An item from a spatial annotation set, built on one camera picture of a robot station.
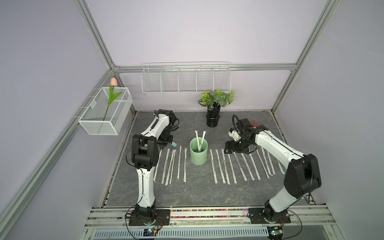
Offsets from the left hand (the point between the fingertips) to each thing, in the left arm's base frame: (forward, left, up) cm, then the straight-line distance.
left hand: (162, 147), depth 88 cm
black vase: (+23, -34, 0) cm, 41 cm away
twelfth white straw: (-12, -8, -10) cm, 17 cm away
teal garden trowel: (+6, -6, -8) cm, 12 cm away
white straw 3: (-16, -37, -9) cm, 42 cm away
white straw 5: (-19, -47, -10) cm, 52 cm away
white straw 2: (-13, -34, -9) cm, 38 cm away
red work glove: (+20, -66, -9) cm, 69 cm away
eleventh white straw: (-16, -12, -10) cm, 22 cm away
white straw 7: (-19, -56, -10) cm, 60 cm away
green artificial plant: (+23, -33, +15) cm, 43 cm away
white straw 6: (-8, -51, -10) cm, 52 cm away
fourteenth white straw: (-14, 0, -9) cm, 17 cm away
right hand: (-5, -40, +1) cm, 41 cm away
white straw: (-11, -30, -9) cm, 33 cm away
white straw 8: (-12, -60, -9) cm, 62 cm away
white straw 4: (-18, -41, -9) cm, 46 cm away
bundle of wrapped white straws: (-2, -22, +1) cm, 22 cm away
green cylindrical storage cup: (-7, -20, -2) cm, 21 cm away
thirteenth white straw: (-9, -3, -10) cm, 13 cm away
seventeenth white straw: (+4, -20, +9) cm, 23 cm away
